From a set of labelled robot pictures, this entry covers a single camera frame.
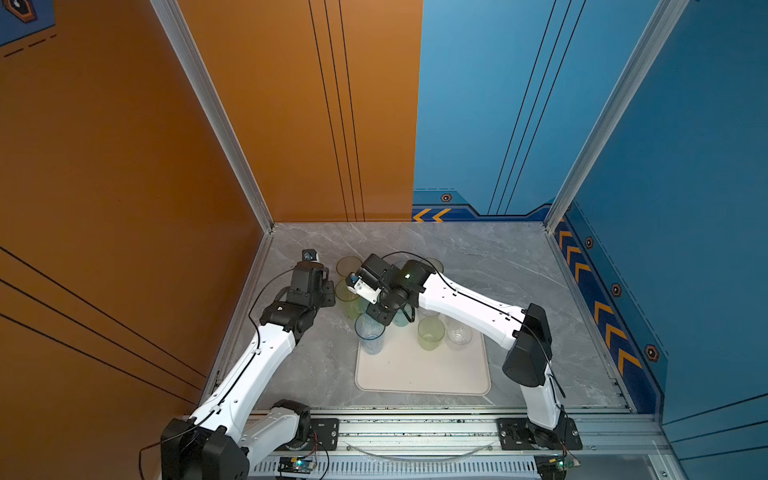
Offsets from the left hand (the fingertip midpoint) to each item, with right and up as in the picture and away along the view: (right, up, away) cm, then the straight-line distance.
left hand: (322, 281), depth 82 cm
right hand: (+15, -7, -2) cm, 17 cm away
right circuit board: (+58, -43, -11) cm, 73 cm away
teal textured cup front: (+21, -8, -12) cm, 26 cm away
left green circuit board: (-3, -43, -11) cm, 44 cm away
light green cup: (+32, -17, +11) cm, 37 cm away
